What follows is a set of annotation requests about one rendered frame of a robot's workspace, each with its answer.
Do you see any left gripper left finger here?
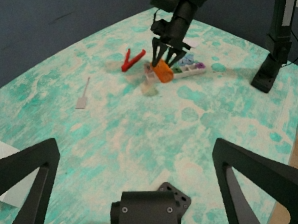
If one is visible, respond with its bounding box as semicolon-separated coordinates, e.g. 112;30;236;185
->
0;138;60;224

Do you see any orange translucent pill bottle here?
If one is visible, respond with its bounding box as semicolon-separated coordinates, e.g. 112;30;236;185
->
150;59;174;84

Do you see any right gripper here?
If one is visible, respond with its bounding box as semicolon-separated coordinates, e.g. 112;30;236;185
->
152;16;192;68

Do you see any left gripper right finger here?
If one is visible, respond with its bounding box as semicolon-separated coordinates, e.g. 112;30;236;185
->
212;138;298;224

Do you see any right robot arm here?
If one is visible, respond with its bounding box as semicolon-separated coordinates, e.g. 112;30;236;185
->
150;0;297;91

